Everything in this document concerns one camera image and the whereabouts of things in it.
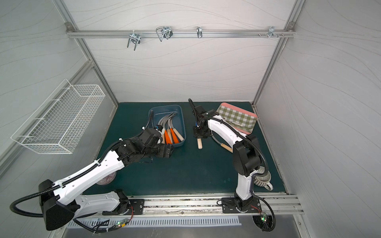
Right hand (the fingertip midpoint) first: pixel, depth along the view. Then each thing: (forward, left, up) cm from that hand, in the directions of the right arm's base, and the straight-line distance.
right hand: (197, 135), depth 89 cm
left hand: (-13, +16, +8) cm, 22 cm away
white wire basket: (-11, +65, +22) cm, 70 cm away
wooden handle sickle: (-7, -2, +1) cm, 7 cm away
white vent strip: (-45, +46, -12) cm, 66 cm away
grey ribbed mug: (-24, -34, -3) cm, 42 cm away
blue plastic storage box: (+25, +29, -8) cm, 39 cm away
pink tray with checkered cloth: (+21, -33, -11) cm, 41 cm away
